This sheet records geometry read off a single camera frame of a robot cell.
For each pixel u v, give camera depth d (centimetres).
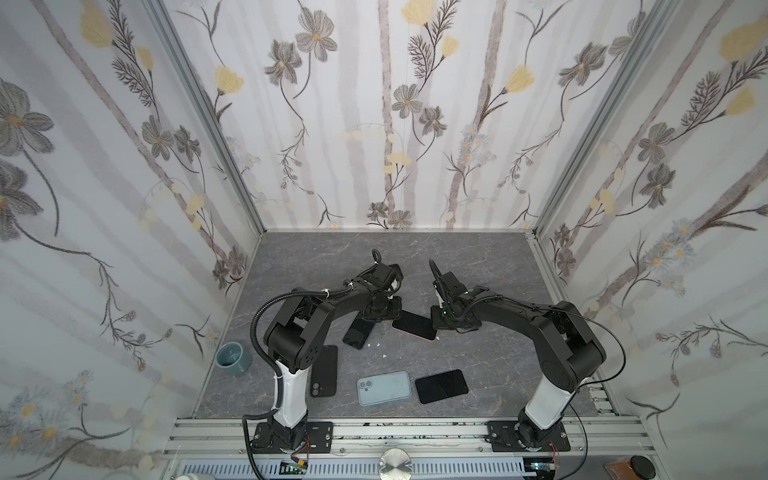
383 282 79
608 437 77
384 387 83
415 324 96
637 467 63
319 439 73
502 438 74
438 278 77
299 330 52
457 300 70
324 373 86
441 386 83
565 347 48
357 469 70
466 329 79
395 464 58
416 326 95
